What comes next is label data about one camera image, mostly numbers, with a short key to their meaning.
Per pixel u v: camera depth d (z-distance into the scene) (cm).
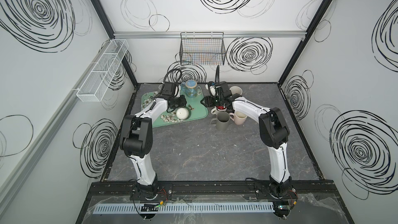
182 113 89
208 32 91
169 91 75
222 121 87
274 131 54
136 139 50
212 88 88
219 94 77
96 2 77
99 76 76
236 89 106
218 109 101
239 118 90
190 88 105
